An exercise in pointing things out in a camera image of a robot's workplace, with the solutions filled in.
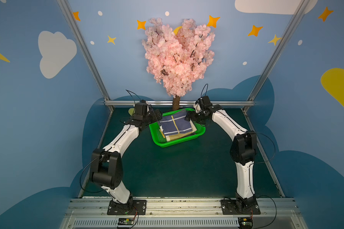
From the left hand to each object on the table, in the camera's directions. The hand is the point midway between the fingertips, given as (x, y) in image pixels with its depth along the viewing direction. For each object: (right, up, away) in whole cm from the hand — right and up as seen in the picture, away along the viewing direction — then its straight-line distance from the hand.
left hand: (157, 113), depth 90 cm
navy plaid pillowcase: (+12, -6, +13) cm, 18 cm away
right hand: (+22, -3, +7) cm, 24 cm away
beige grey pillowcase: (+8, -17, +6) cm, 19 cm away
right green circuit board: (+48, -58, -17) cm, 77 cm away
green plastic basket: (-3, -13, +17) cm, 21 cm away
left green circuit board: (-14, -57, -18) cm, 61 cm away
